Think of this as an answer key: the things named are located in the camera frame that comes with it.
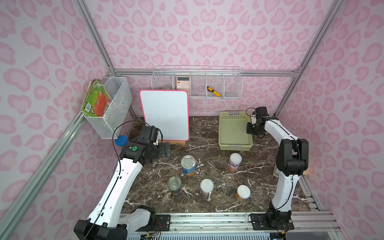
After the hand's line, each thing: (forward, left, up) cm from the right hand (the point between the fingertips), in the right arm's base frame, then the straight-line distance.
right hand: (248, 128), depth 100 cm
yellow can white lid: (-40, +28, +4) cm, 49 cm away
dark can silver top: (-39, +44, +3) cm, 59 cm away
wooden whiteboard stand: (-10, +48, -3) cm, 49 cm away
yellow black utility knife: (+16, +22, +17) cm, 32 cm away
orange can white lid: (-41, +10, -1) cm, 42 cm away
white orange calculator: (+18, +43, +23) cm, 52 cm away
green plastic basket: (0, +9, -8) cm, 12 cm away
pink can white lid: (-25, +12, +3) cm, 28 cm away
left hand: (-25, +51, +15) cm, 59 cm away
